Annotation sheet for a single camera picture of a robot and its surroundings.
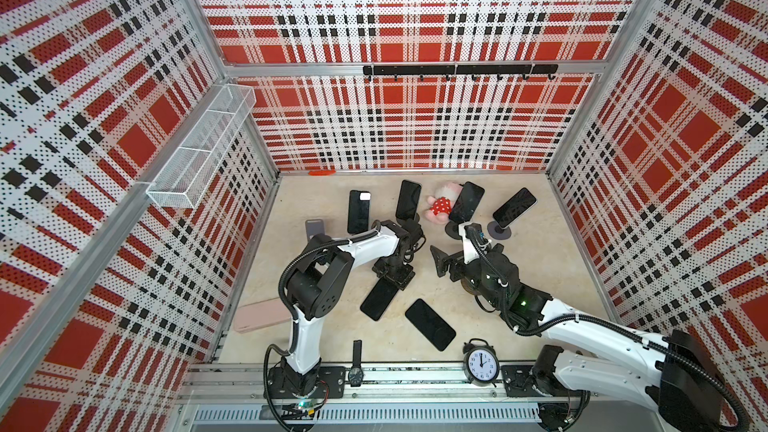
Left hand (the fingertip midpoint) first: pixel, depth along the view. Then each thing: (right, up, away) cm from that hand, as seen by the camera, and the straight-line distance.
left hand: (393, 285), depth 90 cm
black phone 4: (+41, +26, +3) cm, 49 cm away
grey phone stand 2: (+36, +15, +13) cm, 41 cm away
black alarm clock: (+22, -15, -15) cm, 31 cm away
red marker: (-32, +38, +35) cm, 61 cm away
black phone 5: (+11, -9, -7) cm, 16 cm away
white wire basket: (-65, +34, +1) cm, 73 cm away
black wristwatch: (-9, -18, -15) cm, 25 cm away
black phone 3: (+5, +26, +7) cm, 27 cm away
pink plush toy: (+17, +25, +14) cm, 33 cm away
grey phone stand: (-26, +17, +4) cm, 31 cm away
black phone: (-4, -3, -3) cm, 7 cm away
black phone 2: (-11, +22, +1) cm, 24 cm away
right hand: (+14, +15, -14) cm, 25 cm away
